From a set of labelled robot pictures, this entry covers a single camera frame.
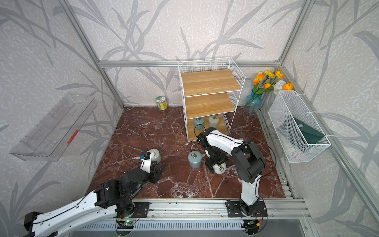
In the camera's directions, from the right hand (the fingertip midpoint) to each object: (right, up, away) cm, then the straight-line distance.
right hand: (219, 168), depth 82 cm
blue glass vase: (+29, +40, +27) cm, 56 cm away
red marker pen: (-68, +20, -17) cm, 73 cm away
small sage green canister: (-1, +26, +19) cm, 33 cm away
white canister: (0, +2, -6) cm, 6 cm away
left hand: (-30, +5, -9) cm, 31 cm away
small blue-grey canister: (-11, +25, +18) cm, 33 cm away
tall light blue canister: (-14, +5, 0) cm, 15 cm away
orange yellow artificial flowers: (+36, +55, +17) cm, 68 cm away
